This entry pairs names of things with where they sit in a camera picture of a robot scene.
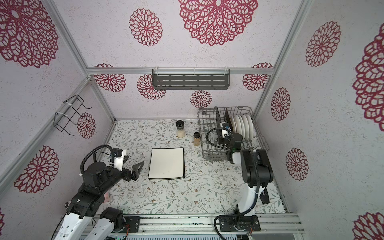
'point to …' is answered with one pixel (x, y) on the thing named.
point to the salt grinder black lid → (180, 132)
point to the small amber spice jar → (196, 139)
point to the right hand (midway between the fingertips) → (219, 126)
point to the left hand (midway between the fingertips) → (136, 162)
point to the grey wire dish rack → (241, 121)
